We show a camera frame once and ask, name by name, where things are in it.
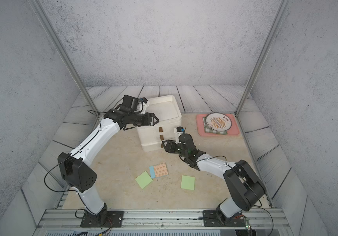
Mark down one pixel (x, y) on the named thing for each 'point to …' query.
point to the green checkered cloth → (208, 130)
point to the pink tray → (234, 130)
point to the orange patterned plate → (218, 121)
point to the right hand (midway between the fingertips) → (165, 143)
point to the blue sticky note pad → (152, 171)
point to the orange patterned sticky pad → (161, 170)
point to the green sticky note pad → (144, 179)
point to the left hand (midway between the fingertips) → (157, 120)
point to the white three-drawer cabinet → (166, 109)
